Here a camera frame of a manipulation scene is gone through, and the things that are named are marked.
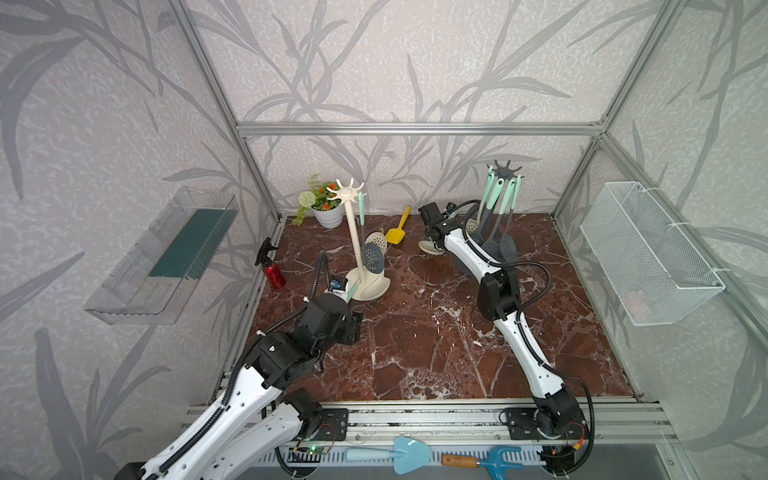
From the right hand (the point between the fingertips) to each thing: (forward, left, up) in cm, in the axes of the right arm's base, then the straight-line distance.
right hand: (437, 230), depth 112 cm
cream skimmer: (-5, +22, 0) cm, 22 cm away
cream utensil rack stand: (-24, +20, -1) cm, 31 cm away
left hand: (-42, +25, +16) cm, 51 cm away
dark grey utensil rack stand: (-28, -3, +18) cm, 33 cm away
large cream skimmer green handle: (-11, -9, +15) cm, 21 cm away
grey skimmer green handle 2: (-15, -11, +14) cm, 23 cm away
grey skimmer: (-19, +22, +10) cm, 31 cm away
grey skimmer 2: (-18, -15, +12) cm, 26 cm away
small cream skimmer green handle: (-13, +4, +5) cm, 15 cm away
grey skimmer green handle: (-16, -11, +27) cm, 33 cm away
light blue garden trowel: (-69, +11, -2) cm, 70 cm away
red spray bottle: (-22, +54, +7) cm, 59 cm away
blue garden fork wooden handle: (-71, -8, -2) cm, 71 cm away
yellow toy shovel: (0, +16, -3) cm, 16 cm away
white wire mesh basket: (-39, -42, +29) cm, 64 cm away
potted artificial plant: (+2, +40, +7) cm, 41 cm away
